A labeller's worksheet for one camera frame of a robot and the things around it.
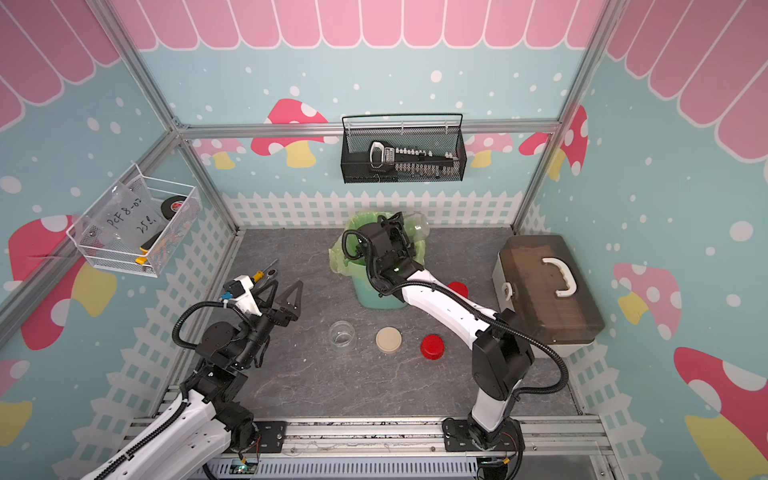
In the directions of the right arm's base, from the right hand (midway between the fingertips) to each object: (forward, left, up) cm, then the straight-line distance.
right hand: (410, 221), depth 78 cm
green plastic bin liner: (-12, +16, +1) cm, 20 cm away
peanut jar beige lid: (-17, +21, -32) cm, 42 cm away
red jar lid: (-21, -6, -32) cm, 39 cm away
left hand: (-16, +29, -6) cm, 34 cm away
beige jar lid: (-19, +7, -31) cm, 37 cm away
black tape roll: (+5, +64, +2) cm, 64 cm away
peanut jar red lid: (-5, -1, +3) cm, 6 cm away
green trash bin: (-7, +13, -24) cm, 28 cm away
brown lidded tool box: (-8, -39, -20) cm, 44 cm away
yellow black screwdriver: (+5, +53, -31) cm, 62 cm away
